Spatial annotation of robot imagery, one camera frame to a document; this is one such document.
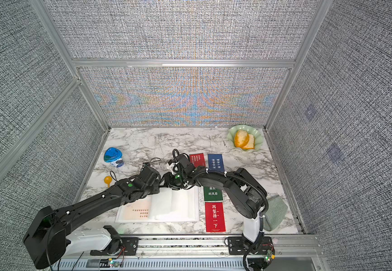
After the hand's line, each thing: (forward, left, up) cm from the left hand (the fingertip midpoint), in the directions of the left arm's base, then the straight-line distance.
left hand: (160, 184), depth 84 cm
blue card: (+18, -31, -9) cm, 36 cm away
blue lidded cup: (+17, +26, +2) cm, 31 cm away
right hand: (-1, 0, +3) cm, 3 cm away
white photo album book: (-11, -6, +1) cm, 12 cm away
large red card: (-14, -26, -8) cm, 31 cm away
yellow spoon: (+8, +31, -7) cm, 33 cm away
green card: (-2, -27, -8) cm, 28 cm away
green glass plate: (+39, -57, -3) cm, 69 cm away
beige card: (-10, +10, -7) cm, 16 cm away
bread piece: (+28, -48, -1) cm, 56 cm away
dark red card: (+19, -20, -8) cm, 29 cm away
